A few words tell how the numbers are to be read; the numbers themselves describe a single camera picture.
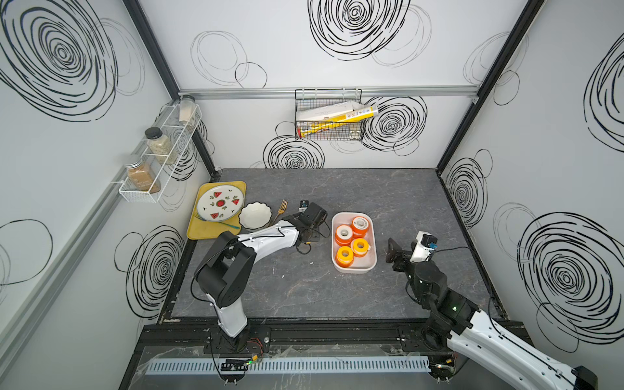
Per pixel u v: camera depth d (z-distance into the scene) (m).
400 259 0.68
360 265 0.89
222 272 0.48
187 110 0.87
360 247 0.89
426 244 0.63
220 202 1.08
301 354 0.71
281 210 1.05
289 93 0.91
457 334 0.57
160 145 0.71
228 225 1.00
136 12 0.71
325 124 0.85
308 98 0.94
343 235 0.93
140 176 0.63
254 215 1.04
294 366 0.97
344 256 0.87
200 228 0.99
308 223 0.71
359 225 0.95
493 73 0.86
